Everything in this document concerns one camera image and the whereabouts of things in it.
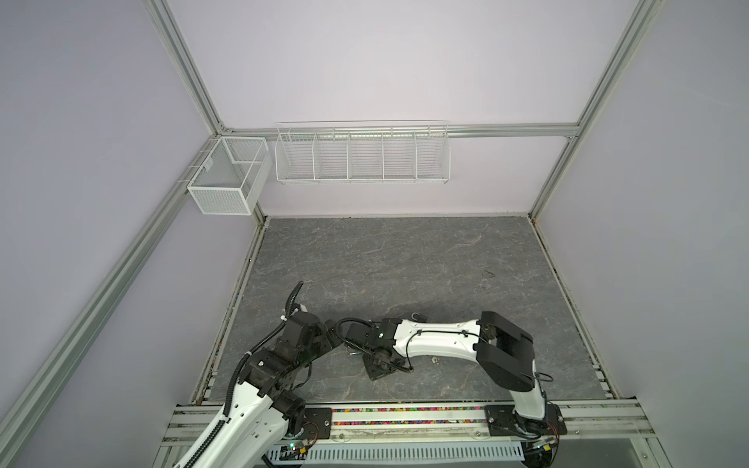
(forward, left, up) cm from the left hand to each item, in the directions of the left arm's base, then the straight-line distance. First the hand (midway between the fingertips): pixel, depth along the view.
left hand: (330, 339), depth 78 cm
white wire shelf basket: (+58, -11, +19) cm, 62 cm away
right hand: (-7, -12, -10) cm, 18 cm away
